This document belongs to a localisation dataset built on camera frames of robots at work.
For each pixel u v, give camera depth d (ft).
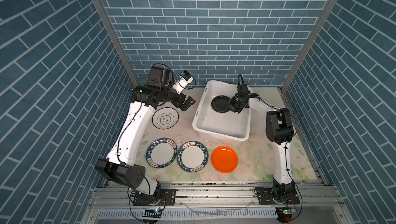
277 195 2.16
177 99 2.00
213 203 2.38
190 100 2.05
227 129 3.25
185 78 1.96
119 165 1.29
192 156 2.91
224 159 2.78
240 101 2.69
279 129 1.97
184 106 2.07
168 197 2.41
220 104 3.68
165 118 3.35
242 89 2.84
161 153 2.89
